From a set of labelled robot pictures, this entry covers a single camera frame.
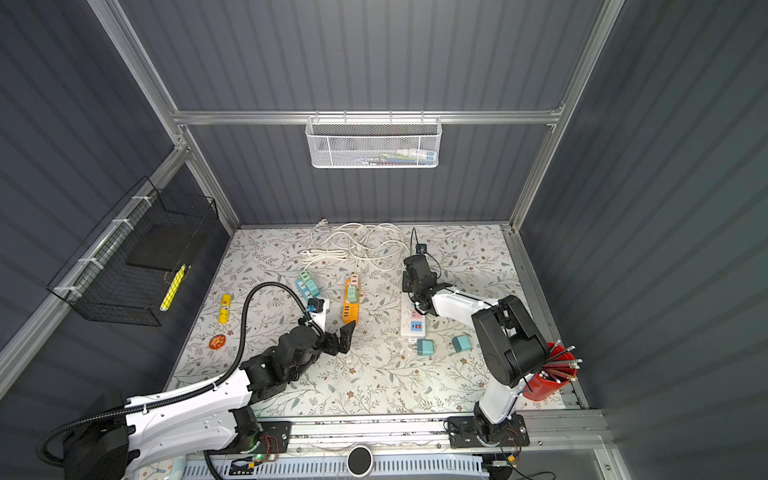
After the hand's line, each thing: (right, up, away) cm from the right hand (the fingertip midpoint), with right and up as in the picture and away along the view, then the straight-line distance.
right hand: (418, 273), depth 96 cm
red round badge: (-61, -20, -6) cm, 65 cm away
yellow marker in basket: (-60, -2, -26) cm, 66 cm away
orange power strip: (-22, -11, -2) cm, 25 cm away
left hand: (-22, -11, -17) cm, 30 cm away
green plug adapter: (-21, -6, -4) cm, 22 cm away
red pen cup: (+31, -20, -26) cm, 46 cm away
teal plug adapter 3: (+12, -20, -9) cm, 25 cm away
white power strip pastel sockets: (-3, -16, -5) cm, 17 cm away
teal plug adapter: (-34, -4, -2) cm, 34 cm away
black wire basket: (-72, +3, -24) cm, 76 cm away
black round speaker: (-16, -40, -30) cm, 52 cm away
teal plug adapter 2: (+1, -21, -9) cm, 23 cm away
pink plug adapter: (-21, -2, 0) cm, 21 cm away
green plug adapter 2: (-37, -1, 0) cm, 37 cm away
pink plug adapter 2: (-2, -11, -14) cm, 17 cm away
